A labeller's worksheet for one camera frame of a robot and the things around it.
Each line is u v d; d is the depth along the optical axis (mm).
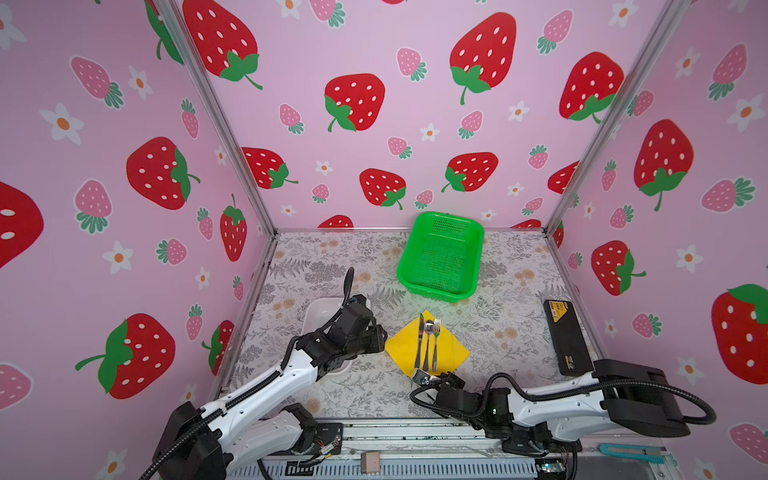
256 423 464
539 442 645
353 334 607
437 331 929
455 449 731
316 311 919
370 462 688
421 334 924
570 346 900
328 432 751
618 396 480
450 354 885
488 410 595
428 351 887
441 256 1134
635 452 716
